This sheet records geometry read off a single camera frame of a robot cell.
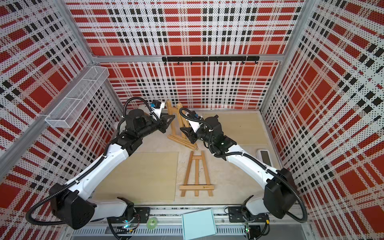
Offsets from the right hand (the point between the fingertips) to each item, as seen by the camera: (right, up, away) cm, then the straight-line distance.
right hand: (184, 127), depth 74 cm
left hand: (-5, +6, 0) cm, 8 cm away
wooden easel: (+6, -30, +13) cm, 33 cm away
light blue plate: (+7, -45, -5) cm, 46 cm away
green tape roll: (-16, -47, -1) cm, 50 cm away
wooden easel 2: (-2, +3, -3) cm, 5 cm away
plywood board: (-27, -30, +15) cm, 43 cm away
